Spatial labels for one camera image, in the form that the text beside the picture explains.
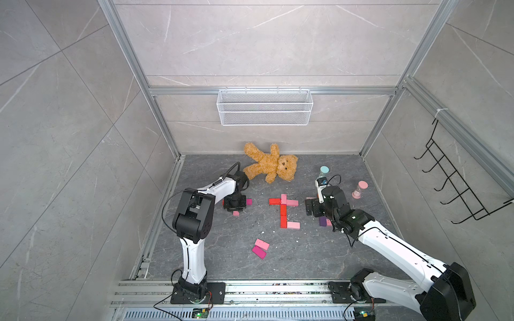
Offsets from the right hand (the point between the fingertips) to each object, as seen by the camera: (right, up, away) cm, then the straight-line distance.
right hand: (318, 198), depth 83 cm
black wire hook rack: (+43, +1, -20) cm, 47 cm away
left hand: (-34, -6, +14) cm, 38 cm away
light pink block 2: (-13, -3, +17) cm, 21 cm away
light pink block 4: (-10, -13, +8) cm, 19 cm away
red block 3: (-14, -12, +10) cm, 21 cm away
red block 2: (-13, -7, +14) cm, 20 cm away
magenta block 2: (-25, -23, +1) cm, 34 cm away
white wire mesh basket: (-22, +45, +18) cm, 53 cm away
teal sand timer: (+8, +12, +18) cm, 23 cm away
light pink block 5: (-24, -20, +3) cm, 32 cm away
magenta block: (-30, -4, +15) cm, 34 cm away
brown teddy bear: (-18, +15, +24) cm, 33 cm away
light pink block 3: (-8, -5, +17) cm, 19 cm away
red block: (-17, -4, +16) cm, 24 cm away
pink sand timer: (+25, +5, +13) cm, 28 cm away
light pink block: (-36, -9, +10) cm, 39 cm away
